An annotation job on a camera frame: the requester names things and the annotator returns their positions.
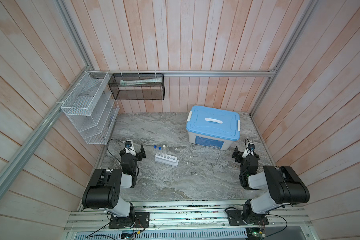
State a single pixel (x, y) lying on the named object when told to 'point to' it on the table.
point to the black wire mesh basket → (137, 86)
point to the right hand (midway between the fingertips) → (244, 148)
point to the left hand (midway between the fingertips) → (135, 147)
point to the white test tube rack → (168, 160)
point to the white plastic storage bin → (210, 141)
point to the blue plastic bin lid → (214, 122)
